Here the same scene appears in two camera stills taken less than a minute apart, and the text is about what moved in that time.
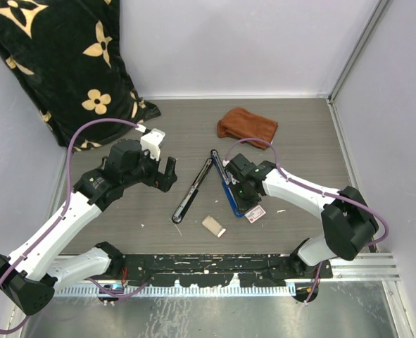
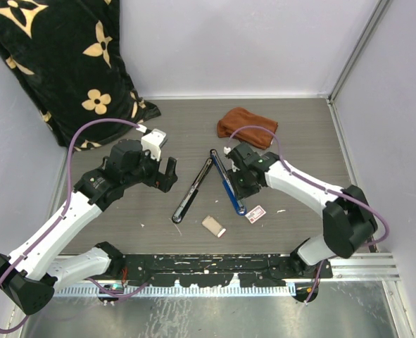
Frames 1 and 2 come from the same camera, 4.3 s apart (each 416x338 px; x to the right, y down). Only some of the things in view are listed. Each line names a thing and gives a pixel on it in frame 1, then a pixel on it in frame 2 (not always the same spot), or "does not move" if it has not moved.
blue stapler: x=221 y=169 does not move
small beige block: x=213 y=226 does not move
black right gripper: x=243 y=205 -> x=241 y=191
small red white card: x=255 y=214 does not move
